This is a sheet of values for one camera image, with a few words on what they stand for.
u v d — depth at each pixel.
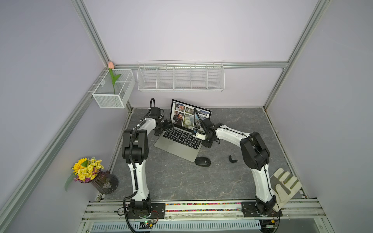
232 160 0.91
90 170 0.64
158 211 0.74
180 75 0.99
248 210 0.71
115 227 0.77
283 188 0.81
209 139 0.85
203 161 0.88
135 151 0.58
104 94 0.80
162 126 0.93
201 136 0.90
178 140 1.00
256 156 0.55
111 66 0.89
